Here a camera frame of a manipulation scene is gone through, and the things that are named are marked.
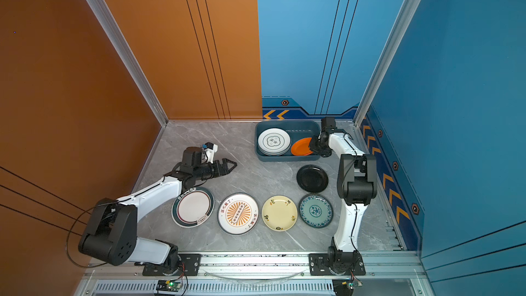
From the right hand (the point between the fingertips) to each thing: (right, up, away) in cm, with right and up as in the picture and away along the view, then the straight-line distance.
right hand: (311, 147), depth 101 cm
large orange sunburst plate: (-34, -27, -16) cm, 46 cm away
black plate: (-1, -14, -7) cm, 16 cm away
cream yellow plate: (-16, -27, -16) cm, 35 cm away
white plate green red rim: (-54, -25, -14) cm, 61 cm away
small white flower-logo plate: (-18, +3, +5) cm, 19 cm away
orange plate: (-4, 0, +5) cm, 7 cm away
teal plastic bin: (-5, +9, +15) cm, 18 cm away
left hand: (-37, -7, -13) cm, 40 cm away
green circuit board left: (-56, -47, -30) cm, 79 cm away
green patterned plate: (-1, -26, -14) cm, 30 cm away
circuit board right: (+6, -47, -31) cm, 56 cm away
